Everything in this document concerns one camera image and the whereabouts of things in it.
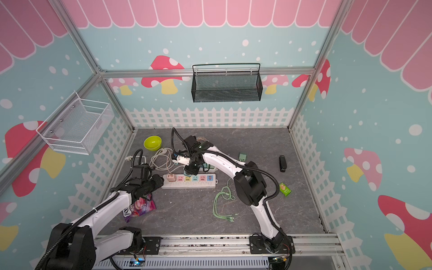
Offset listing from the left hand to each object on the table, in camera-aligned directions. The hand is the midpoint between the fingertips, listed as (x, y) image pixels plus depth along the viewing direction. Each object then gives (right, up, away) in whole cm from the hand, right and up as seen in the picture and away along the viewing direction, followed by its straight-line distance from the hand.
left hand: (161, 183), depth 89 cm
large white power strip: (+25, +1, +3) cm, 25 cm away
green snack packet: (+66, -4, +1) cm, 66 cm away
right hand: (+15, +7, 0) cm, 17 cm away
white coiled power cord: (-6, +11, +14) cm, 19 cm away
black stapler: (+68, +9, +8) cm, 69 cm away
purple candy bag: (-7, -10, -6) cm, 14 cm away
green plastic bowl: (-13, +22, +21) cm, 32 cm away
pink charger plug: (+5, +3, 0) cm, 6 cm away
